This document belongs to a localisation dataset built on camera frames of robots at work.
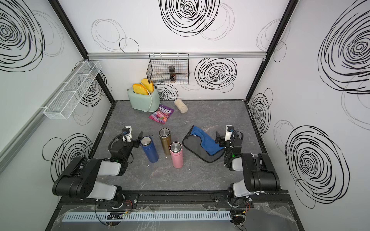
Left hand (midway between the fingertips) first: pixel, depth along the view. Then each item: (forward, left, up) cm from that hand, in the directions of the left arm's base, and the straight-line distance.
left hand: (133, 131), depth 88 cm
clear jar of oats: (+28, -29, -6) cm, 40 cm away
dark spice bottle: (+26, -23, +24) cm, 42 cm away
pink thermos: (-16, -28, +10) cm, 34 cm away
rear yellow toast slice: (+34, -5, +8) cm, 36 cm away
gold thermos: (-8, -22, +11) cm, 25 cm away
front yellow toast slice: (+29, +1, +10) cm, 30 cm away
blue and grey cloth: (-3, -44, -9) cm, 45 cm away
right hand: (+2, -59, -1) cm, 59 cm away
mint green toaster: (+23, -6, +2) cm, 24 cm away
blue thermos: (-14, -14, +6) cm, 20 cm away
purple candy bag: (+21, -14, -7) cm, 26 cm away
